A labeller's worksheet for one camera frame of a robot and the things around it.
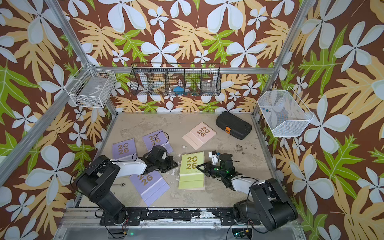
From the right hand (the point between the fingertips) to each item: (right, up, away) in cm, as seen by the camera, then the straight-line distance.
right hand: (196, 167), depth 84 cm
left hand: (-10, +1, +7) cm, 12 cm away
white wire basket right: (+50, +31, 0) cm, 59 cm away
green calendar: (-3, -6, +2) cm, 7 cm away
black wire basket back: (-13, +55, +13) cm, 58 cm away
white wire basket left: (-61, +46, +1) cm, 76 cm away
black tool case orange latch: (+26, +25, +21) cm, 42 cm away
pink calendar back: (+2, +16, +21) cm, 27 cm away
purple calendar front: (-26, -10, 0) cm, 28 cm away
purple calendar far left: (-48, +9, +15) cm, 51 cm away
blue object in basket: (-11, +47, +10) cm, 49 cm away
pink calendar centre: (+1, -12, -1) cm, 12 cm away
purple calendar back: (-27, +15, +21) cm, 37 cm away
